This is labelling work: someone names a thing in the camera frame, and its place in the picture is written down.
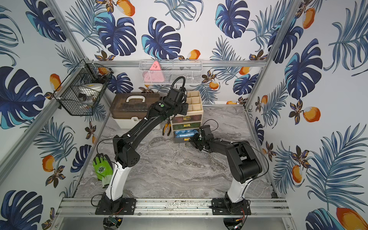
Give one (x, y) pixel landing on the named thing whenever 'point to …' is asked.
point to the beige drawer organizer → (184, 126)
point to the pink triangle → (154, 74)
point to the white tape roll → (92, 88)
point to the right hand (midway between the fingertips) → (189, 140)
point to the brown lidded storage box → (127, 109)
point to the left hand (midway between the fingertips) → (185, 103)
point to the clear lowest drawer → (182, 140)
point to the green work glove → (103, 169)
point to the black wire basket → (79, 93)
